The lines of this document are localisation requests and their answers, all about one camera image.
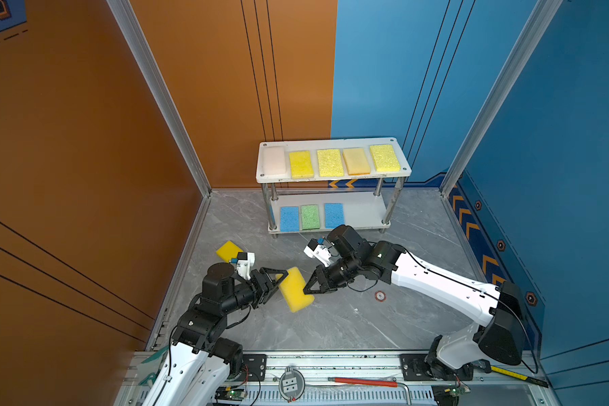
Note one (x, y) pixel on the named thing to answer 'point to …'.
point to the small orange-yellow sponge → (292, 288)
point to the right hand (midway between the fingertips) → (304, 292)
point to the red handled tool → (372, 382)
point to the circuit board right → (458, 391)
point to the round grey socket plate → (292, 385)
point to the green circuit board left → (229, 392)
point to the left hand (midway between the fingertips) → (287, 276)
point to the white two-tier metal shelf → (363, 211)
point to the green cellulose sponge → (309, 216)
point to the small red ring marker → (381, 296)
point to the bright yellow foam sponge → (229, 251)
